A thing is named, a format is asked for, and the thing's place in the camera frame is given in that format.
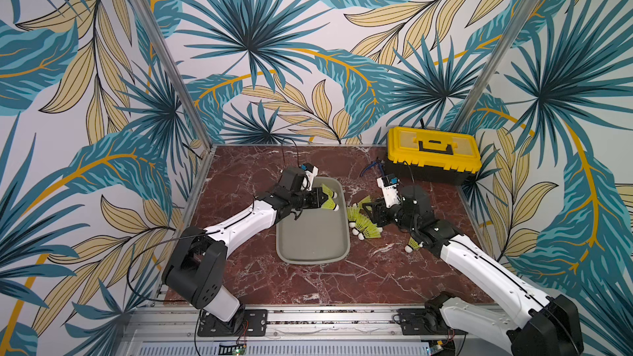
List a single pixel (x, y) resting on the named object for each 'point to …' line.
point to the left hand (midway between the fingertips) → (328, 199)
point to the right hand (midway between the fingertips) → (371, 201)
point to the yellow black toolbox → (432, 156)
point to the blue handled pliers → (378, 161)
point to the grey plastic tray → (316, 236)
